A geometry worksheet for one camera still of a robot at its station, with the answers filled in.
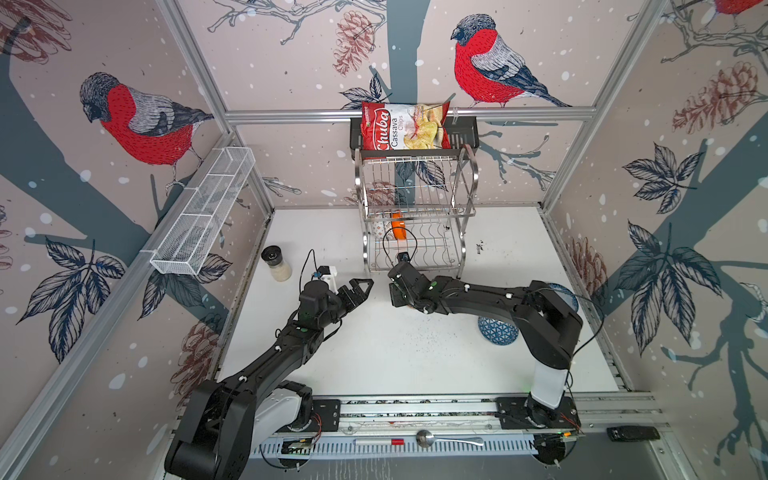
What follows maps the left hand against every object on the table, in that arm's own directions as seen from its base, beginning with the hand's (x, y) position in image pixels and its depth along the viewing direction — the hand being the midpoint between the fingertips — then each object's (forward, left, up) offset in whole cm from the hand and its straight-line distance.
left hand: (366, 288), depth 82 cm
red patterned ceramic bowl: (0, -11, -6) cm, 12 cm away
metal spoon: (-34, -15, -11) cm, 39 cm away
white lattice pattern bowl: (+24, -6, 0) cm, 25 cm away
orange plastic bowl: (+24, -10, -5) cm, 27 cm away
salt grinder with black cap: (+13, +30, -3) cm, 33 cm away
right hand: (+3, -8, -9) cm, 12 cm away
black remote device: (-33, -63, -9) cm, 72 cm away
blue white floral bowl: (+3, -63, -10) cm, 64 cm away
